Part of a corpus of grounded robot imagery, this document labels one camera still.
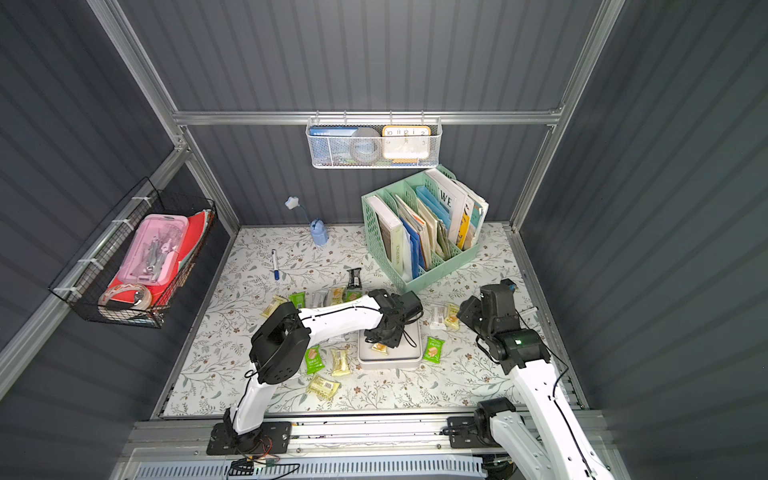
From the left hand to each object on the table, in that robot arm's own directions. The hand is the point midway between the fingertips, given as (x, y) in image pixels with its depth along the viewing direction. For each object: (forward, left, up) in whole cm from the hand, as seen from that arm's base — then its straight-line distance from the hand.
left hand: (388, 338), depth 89 cm
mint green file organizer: (+31, +5, +8) cm, 32 cm away
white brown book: (+22, -1, +24) cm, 32 cm away
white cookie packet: (+14, +23, -1) cm, 27 cm away
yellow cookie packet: (+16, +17, 0) cm, 23 cm away
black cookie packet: (+21, +12, 0) cm, 24 cm away
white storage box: (-4, -6, -1) cm, 7 cm away
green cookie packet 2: (+15, +30, -1) cm, 34 cm away
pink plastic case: (+9, +57, +29) cm, 65 cm away
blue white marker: (+27, +41, -1) cm, 48 cm away
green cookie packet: (+15, +12, 0) cm, 20 cm away
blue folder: (+21, -9, +13) cm, 27 cm away
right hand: (+1, -23, +17) cm, 28 cm away
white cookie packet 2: (+6, -16, -1) cm, 17 cm away
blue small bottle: (+40, +26, +7) cm, 48 cm away
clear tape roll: (-4, +54, +27) cm, 61 cm away
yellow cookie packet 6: (-3, +2, +1) cm, 4 cm away
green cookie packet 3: (-4, -13, 0) cm, 14 cm away
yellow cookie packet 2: (+11, +37, 0) cm, 39 cm away
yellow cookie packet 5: (+6, -20, -1) cm, 21 cm away
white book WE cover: (+36, -21, +24) cm, 48 cm away
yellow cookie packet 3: (-7, +14, 0) cm, 15 cm away
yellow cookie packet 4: (-14, +18, -1) cm, 22 cm away
